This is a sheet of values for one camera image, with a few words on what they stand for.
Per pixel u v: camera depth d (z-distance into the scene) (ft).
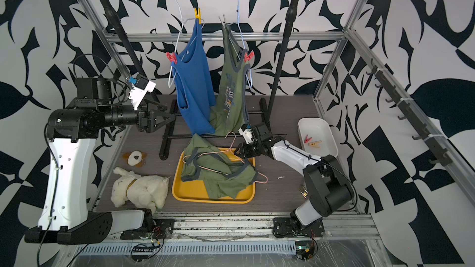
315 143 3.22
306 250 2.33
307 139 3.27
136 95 1.62
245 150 2.55
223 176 2.68
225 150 2.88
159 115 1.60
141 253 2.38
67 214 1.18
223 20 2.34
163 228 2.44
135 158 2.99
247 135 2.67
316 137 3.36
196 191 2.76
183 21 2.89
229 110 2.67
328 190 1.46
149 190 2.40
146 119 1.64
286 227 2.42
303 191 2.73
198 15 2.64
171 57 1.80
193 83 2.44
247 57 1.85
